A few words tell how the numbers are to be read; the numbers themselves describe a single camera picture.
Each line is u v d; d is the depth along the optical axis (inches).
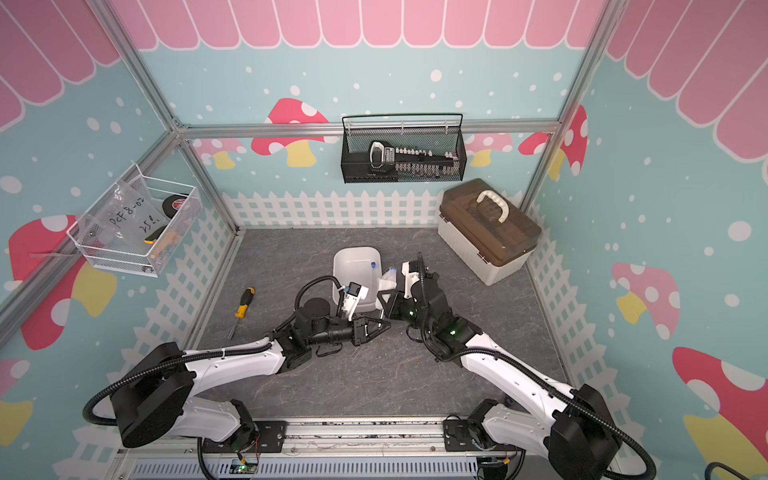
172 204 31.3
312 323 24.1
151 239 25.5
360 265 43.0
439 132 35.3
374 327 28.8
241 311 38.0
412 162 34.7
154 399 16.7
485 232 38.7
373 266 42.8
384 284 29.7
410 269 27.4
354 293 28.0
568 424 15.5
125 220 26.4
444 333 22.6
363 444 29.2
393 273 29.8
